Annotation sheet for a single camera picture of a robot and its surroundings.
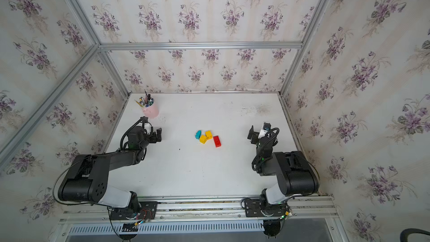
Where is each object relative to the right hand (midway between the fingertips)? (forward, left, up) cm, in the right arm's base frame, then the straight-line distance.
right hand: (265, 128), depth 90 cm
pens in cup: (+19, +71, 0) cm, 74 cm away
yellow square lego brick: (-1, +31, -7) cm, 32 cm away
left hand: (0, +63, -3) cm, 63 cm away
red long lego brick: (-4, +26, -9) cm, 28 cm away
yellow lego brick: (-4, +34, -6) cm, 35 cm away
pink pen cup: (+12, +67, -2) cm, 68 cm away
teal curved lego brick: (0, +38, -8) cm, 38 cm away
